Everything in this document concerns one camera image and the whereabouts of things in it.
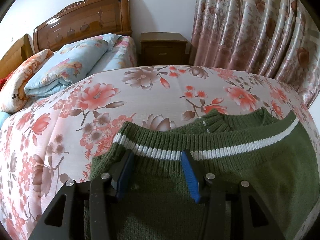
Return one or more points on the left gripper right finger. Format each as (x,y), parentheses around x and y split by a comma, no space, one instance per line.
(231,210)

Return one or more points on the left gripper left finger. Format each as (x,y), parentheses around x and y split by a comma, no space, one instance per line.
(88,209)

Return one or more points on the green and white knit sweater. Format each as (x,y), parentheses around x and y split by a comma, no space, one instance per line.
(276,157)

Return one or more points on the pink floral quilt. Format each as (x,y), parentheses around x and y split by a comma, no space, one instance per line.
(55,139)

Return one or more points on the light blue floral pillow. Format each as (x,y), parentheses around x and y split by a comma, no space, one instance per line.
(69,65)

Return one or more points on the red bedding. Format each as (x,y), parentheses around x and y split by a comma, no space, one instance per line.
(4,80)

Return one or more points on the wooden nightstand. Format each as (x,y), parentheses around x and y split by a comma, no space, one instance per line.
(159,48)

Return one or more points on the light wooden headboard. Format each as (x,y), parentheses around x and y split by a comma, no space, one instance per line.
(20,51)

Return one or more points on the pink floral curtain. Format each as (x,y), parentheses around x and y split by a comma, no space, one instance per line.
(272,38)

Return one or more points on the dark wooden headboard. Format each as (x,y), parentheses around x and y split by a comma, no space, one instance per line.
(81,20)

